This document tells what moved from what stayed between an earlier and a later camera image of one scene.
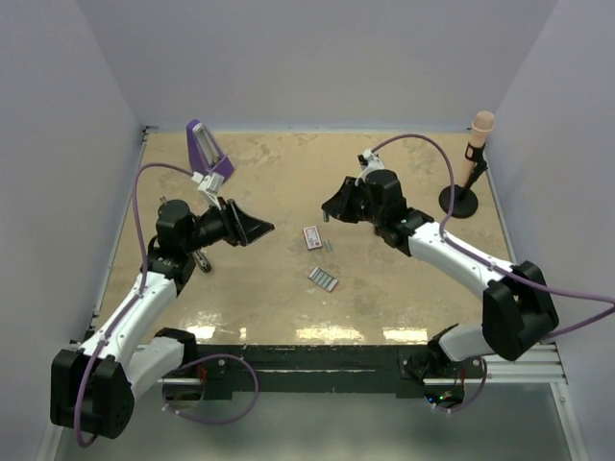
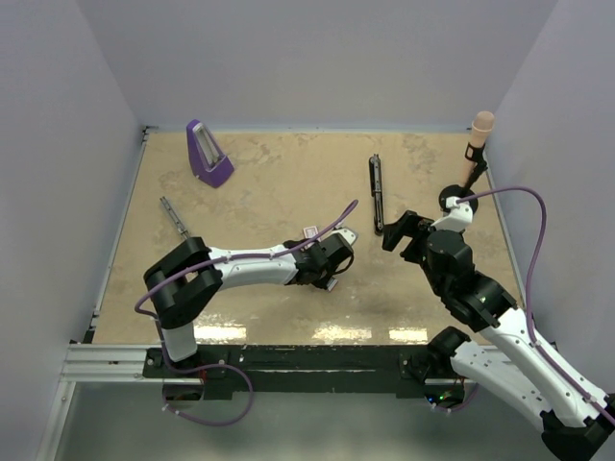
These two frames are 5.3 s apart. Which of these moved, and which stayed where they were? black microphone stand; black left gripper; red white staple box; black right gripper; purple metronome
Moved: black right gripper; black left gripper
Stayed: black microphone stand; purple metronome; red white staple box
